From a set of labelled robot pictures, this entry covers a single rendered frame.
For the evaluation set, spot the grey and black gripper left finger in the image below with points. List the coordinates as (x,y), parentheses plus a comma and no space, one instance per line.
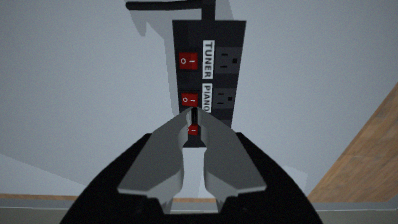
(151,168)

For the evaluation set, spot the black power strip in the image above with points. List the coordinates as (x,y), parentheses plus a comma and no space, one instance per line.
(207,57)

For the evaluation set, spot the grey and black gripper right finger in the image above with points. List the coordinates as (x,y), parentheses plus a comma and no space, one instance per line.
(235,166)

